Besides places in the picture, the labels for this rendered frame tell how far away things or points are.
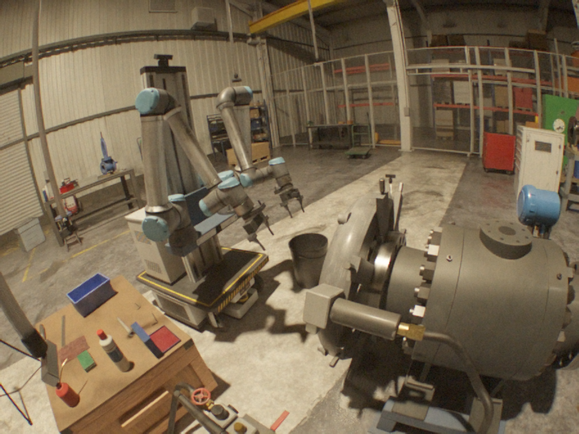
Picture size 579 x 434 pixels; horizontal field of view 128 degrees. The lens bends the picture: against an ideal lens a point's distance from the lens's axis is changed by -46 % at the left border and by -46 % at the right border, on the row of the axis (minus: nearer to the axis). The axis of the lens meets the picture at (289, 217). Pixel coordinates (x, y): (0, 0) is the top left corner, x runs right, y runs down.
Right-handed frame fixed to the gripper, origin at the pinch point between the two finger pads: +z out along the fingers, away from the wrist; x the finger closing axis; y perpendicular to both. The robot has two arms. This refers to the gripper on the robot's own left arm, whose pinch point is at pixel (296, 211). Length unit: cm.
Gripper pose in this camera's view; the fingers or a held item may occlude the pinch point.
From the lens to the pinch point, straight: 151.5
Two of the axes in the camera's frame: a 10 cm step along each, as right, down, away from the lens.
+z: 3.8, 9.3, 0.4
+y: 7.2, -2.7, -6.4
